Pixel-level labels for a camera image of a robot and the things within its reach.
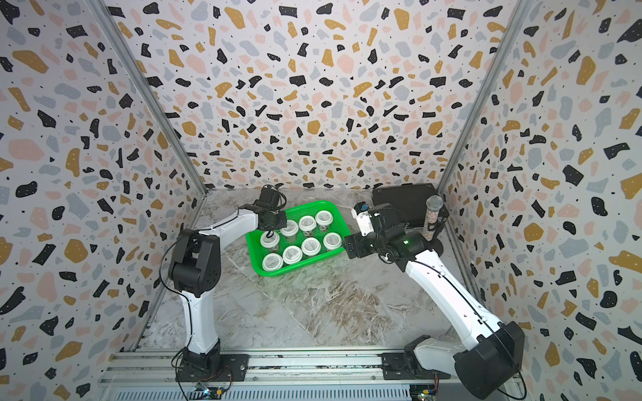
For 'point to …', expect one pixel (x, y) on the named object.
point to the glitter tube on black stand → (436, 215)
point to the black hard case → (408, 200)
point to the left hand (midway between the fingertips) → (284, 220)
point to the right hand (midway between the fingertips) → (354, 239)
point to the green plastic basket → (312, 232)
